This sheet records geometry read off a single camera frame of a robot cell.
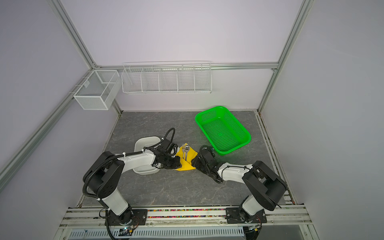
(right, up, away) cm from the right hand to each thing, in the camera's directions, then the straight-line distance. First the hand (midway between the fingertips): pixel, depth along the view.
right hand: (193, 163), depth 89 cm
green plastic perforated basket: (+22, +18, +19) cm, 34 cm away
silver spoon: (-4, +8, +7) cm, 12 cm away
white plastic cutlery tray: (-35, +11, +8) cm, 38 cm away
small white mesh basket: (-63, +46, +10) cm, 79 cm away
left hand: (-7, -3, 0) cm, 8 cm away
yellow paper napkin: (-4, -1, +1) cm, 4 cm away
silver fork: (-7, +7, +8) cm, 13 cm away
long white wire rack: (-2, +58, +17) cm, 60 cm away
